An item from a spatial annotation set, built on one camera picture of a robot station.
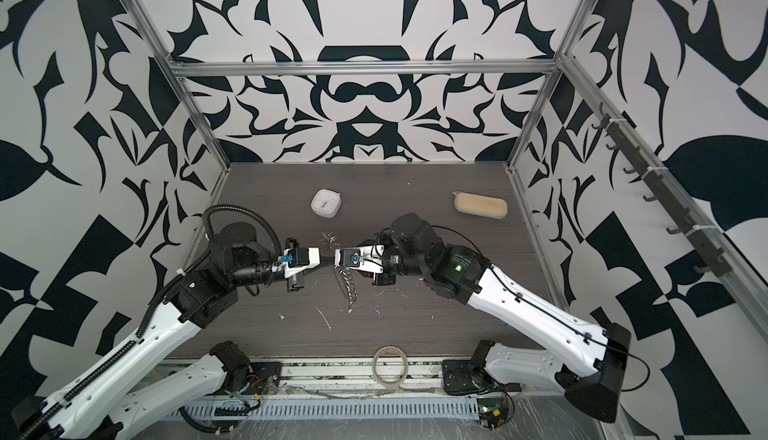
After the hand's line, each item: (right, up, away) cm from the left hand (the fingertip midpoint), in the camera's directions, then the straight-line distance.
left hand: (335, 249), depth 63 cm
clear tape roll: (+16, -33, +15) cm, 39 cm away
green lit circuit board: (+36, -40, +8) cm, 54 cm away
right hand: (+4, 0, +1) cm, 4 cm away
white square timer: (-10, +9, +42) cm, 44 cm away
